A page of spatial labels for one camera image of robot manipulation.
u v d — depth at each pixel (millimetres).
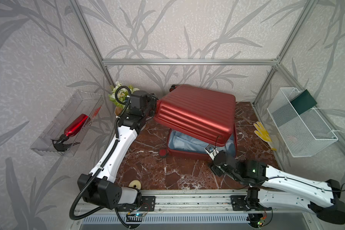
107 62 933
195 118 667
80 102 785
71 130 622
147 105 571
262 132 1029
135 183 786
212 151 609
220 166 519
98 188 378
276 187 462
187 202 756
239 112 1120
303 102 721
